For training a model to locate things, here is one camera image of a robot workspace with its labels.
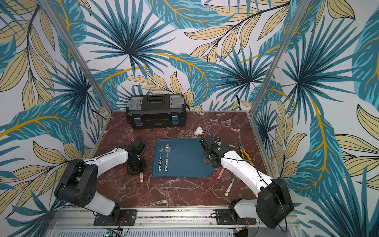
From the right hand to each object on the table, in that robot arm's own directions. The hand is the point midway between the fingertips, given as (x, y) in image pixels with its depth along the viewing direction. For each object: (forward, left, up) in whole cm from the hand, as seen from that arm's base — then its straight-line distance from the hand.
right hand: (210, 158), depth 84 cm
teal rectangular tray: (+6, +18, -8) cm, 21 cm away
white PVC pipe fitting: (+25, +4, -6) cm, 26 cm away
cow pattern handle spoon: (+11, +26, -7) cm, 29 cm away
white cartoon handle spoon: (-13, -11, -10) cm, 20 cm away
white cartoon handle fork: (-7, +40, -9) cm, 41 cm away
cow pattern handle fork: (+13, +30, -9) cm, 34 cm away
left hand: (-4, +39, -9) cm, 40 cm away
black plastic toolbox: (+32, +33, +7) cm, 47 cm away
